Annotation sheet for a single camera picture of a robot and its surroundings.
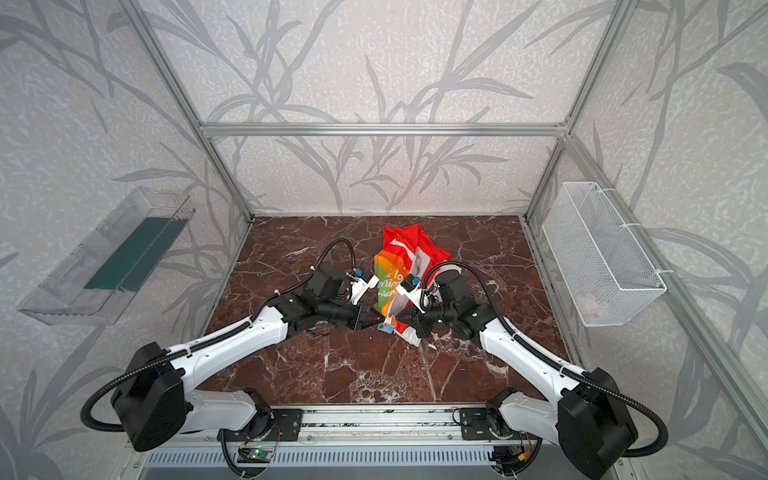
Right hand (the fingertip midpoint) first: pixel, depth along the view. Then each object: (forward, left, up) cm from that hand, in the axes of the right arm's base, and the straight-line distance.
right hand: (401, 306), depth 78 cm
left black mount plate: (-26, +28, -14) cm, 41 cm away
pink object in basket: (-2, -47, +5) cm, 47 cm away
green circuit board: (-31, +34, -15) cm, 48 cm away
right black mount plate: (-25, -18, -14) cm, 34 cm away
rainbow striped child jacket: (+25, -2, -9) cm, 26 cm away
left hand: (-3, +4, +2) cm, 5 cm away
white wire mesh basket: (-1, -43, +19) cm, 47 cm away
